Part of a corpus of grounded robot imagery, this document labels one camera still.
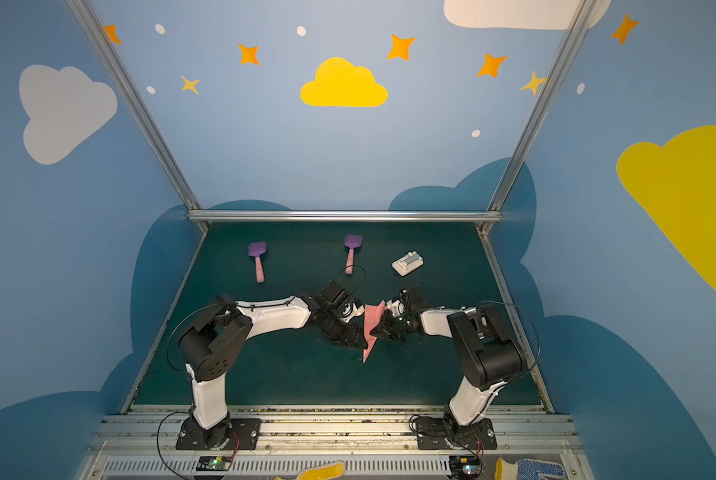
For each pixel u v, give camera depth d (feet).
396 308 2.93
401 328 2.70
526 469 2.30
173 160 3.29
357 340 2.68
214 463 2.35
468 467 2.32
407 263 3.55
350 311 2.63
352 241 3.77
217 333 1.79
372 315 3.18
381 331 2.75
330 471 2.27
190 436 2.41
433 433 2.42
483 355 1.57
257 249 3.65
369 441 2.44
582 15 2.27
